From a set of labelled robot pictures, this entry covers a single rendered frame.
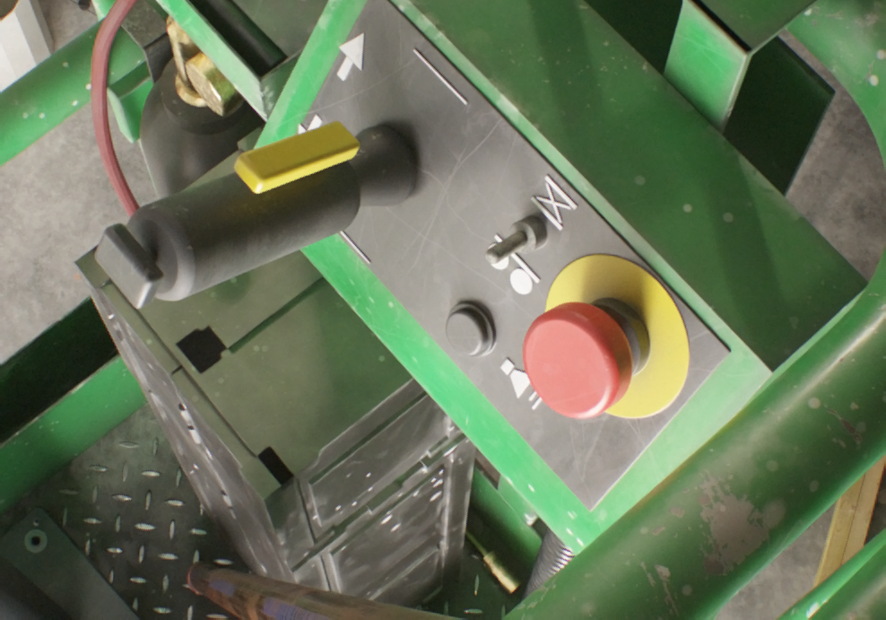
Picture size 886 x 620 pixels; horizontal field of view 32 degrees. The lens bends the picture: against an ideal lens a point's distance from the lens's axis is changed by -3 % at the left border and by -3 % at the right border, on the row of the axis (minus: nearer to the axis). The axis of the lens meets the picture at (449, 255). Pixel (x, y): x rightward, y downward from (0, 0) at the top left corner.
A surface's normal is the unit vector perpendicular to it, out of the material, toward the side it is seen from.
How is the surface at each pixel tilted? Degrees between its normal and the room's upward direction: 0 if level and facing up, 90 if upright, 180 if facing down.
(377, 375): 0
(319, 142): 32
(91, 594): 0
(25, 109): 27
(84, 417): 90
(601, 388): 58
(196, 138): 42
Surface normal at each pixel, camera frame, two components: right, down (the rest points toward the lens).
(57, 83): 0.32, -0.03
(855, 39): -0.55, 0.11
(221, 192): 0.29, -0.77
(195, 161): -0.10, 0.57
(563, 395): -0.63, 0.29
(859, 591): -0.45, -0.77
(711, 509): -0.08, -0.50
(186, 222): 0.54, -0.50
